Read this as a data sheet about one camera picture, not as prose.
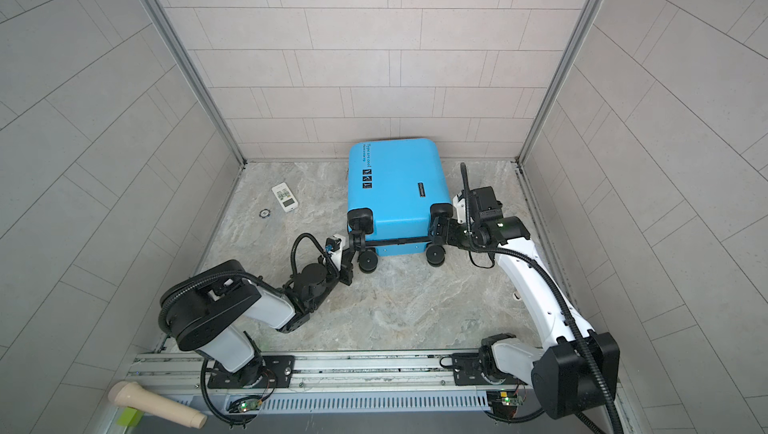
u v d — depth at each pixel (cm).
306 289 64
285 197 103
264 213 101
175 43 83
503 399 68
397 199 81
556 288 43
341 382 71
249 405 64
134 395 64
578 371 37
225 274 50
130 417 63
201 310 45
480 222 59
